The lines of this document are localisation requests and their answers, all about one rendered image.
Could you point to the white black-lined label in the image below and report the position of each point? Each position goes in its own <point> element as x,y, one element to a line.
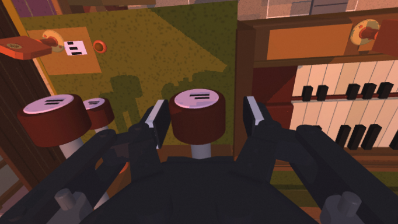
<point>75,48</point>

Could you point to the white and black keyboard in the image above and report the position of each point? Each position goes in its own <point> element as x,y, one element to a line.
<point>311,115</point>
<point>332,77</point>

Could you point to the orange square plate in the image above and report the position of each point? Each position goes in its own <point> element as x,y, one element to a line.
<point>71,63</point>

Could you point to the orange paddle switch lever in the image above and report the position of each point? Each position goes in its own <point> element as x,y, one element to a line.
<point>23,48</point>

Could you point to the orange wooden inset panel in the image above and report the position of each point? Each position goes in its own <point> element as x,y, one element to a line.
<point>308,42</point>

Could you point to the purple striped rug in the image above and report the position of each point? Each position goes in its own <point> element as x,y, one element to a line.
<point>34,6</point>

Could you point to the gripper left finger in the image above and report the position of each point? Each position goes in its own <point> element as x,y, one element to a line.
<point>146,146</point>

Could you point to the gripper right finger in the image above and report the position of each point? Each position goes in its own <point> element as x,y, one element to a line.
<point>258,146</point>

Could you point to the dark red stop knob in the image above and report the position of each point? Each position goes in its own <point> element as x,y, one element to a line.
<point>197,124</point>
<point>52,124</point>
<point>101,115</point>

